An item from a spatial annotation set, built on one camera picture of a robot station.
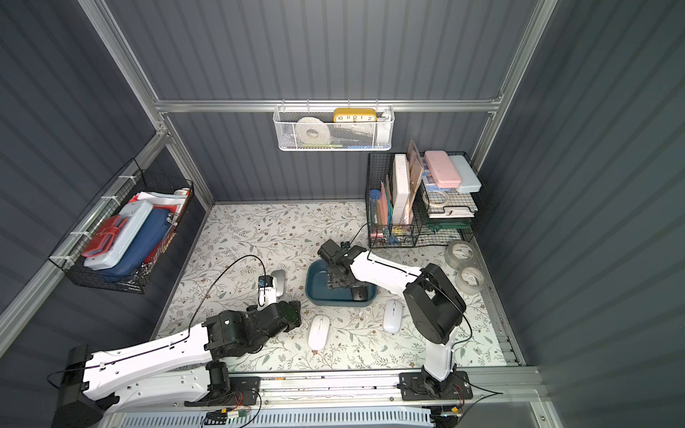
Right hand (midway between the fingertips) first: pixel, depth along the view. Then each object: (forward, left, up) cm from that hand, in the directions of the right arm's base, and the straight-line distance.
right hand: (354, 283), depth 90 cm
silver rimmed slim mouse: (-10, -13, -4) cm, 16 cm away
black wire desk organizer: (+24, -23, +17) cm, 37 cm away
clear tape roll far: (+15, -41, -5) cm, 44 cm away
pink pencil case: (+37, -32, +20) cm, 53 cm away
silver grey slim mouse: (+7, +28, -7) cm, 30 cm away
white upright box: (+27, -16, +20) cm, 37 cm away
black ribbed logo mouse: (-2, -2, -3) cm, 4 cm away
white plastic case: (+3, +57, +31) cm, 65 cm away
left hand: (-13, +18, +9) cm, 24 cm away
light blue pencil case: (+33, -42, +18) cm, 56 cm away
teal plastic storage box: (-2, +12, -5) cm, 13 cm away
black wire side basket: (+16, +65, +30) cm, 74 cm away
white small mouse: (-16, +11, -2) cm, 19 cm away
